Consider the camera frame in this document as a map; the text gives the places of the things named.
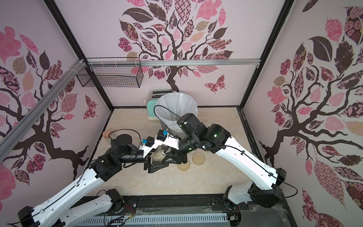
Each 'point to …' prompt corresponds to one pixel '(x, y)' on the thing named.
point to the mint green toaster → (152, 97)
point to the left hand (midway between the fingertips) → (166, 158)
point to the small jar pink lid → (106, 134)
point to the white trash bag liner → (171, 107)
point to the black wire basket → (111, 72)
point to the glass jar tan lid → (159, 154)
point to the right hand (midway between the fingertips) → (164, 155)
